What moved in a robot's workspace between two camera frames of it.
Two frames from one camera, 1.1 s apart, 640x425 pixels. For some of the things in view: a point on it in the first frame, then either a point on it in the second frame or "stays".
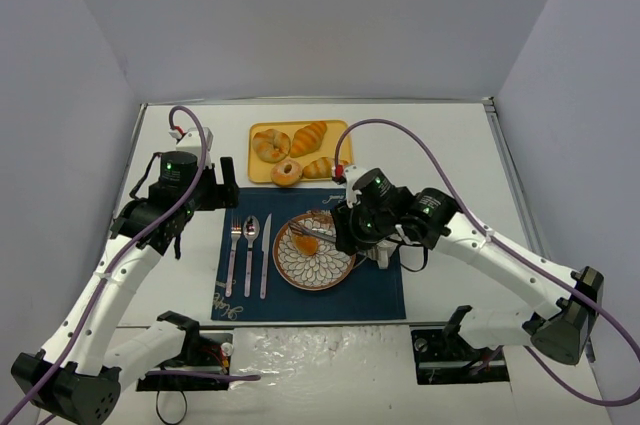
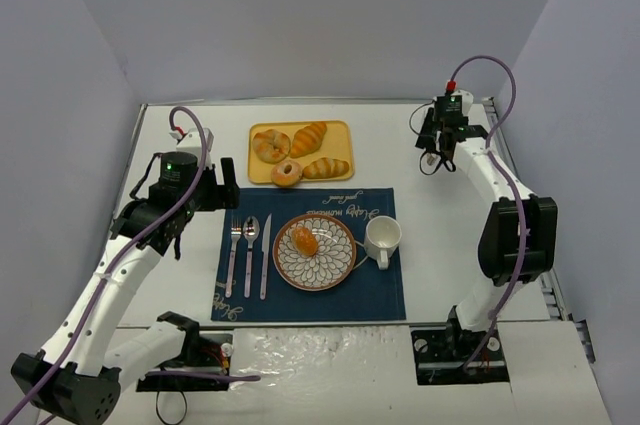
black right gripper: x=341 y=227 -> x=437 y=135
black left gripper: x=220 y=190 stays
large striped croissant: x=307 y=139 stays
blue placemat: x=248 y=286 stays
